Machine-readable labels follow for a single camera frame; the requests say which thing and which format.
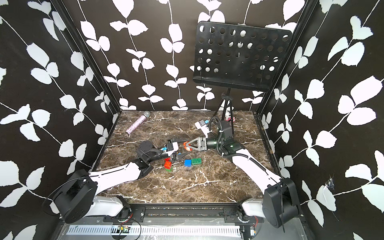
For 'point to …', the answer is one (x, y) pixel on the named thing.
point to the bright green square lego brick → (168, 170)
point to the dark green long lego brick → (196, 161)
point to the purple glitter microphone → (138, 121)
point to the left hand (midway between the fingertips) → (189, 143)
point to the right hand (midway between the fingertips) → (187, 145)
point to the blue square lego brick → (187, 162)
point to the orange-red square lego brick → (167, 163)
